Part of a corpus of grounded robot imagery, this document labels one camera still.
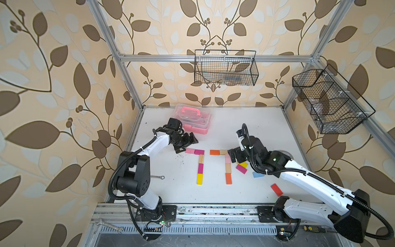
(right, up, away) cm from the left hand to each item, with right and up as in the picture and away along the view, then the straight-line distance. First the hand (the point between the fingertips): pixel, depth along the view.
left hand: (190, 142), depth 88 cm
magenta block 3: (+29, -15, -1) cm, 33 cm away
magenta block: (+4, -7, +9) cm, 12 cm away
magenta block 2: (+6, -15, +1) cm, 16 cm away
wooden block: (+6, -11, +5) cm, 13 cm away
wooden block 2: (+22, -15, +1) cm, 26 cm away
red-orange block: (+22, -20, -2) cm, 30 cm away
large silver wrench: (-32, -38, -17) cm, 53 cm away
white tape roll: (+57, -6, +4) cm, 57 cm away
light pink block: (-1, -6, +8) cm, 10 cm away
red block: (+47, -24, -7) cm, 53 cm away
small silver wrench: (-16, -19, -2) cm, 25 cm away
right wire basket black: (+71, +19, -16) cm, 75 cm away
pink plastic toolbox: (+1, +15, +16) cm, 22 cm away
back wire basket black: (+21, +47, +8) cm, 52 cm away
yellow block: (+5, -20, -3) cm, 21 cm away
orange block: (+14, -7, +7) cm, 18 cm away
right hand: (+24, -2, -10) cm, 26 cm away
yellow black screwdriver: (+58, -36, -20) cm, 72 cm away
